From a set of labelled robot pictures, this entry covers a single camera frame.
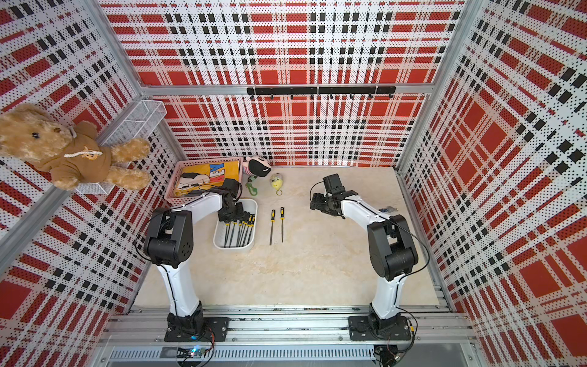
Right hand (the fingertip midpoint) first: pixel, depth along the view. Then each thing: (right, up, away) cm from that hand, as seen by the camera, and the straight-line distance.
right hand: (320, 203), depth 95 cm
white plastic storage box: (-35, -13, +1) cm, 38 cm away
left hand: (-36, -6, +5) cm, 37 cm away
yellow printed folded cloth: (-60, +12, +13) cm, 62 cm away
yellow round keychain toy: (-20, +10, +16) cm, 28 cm away
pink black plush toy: (-30, +17, +14) cm, 37 cm away
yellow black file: (-21, -8, +6) cm, 23 cm away
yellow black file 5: (-41, -9, +3) cm, 42 cm away
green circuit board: (-40, -44, -26) cm, 65 cm away
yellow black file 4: (-33, -5, +6) cm, 34 cm away
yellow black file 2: (-17, -7, +6) cm, 19 cm away
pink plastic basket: (-63, +1, +6) cm, 63 cm away
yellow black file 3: (-29, -10, +3) cm, 31 cm away
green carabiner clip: (-32, +6, +17) cm, 37 cm away
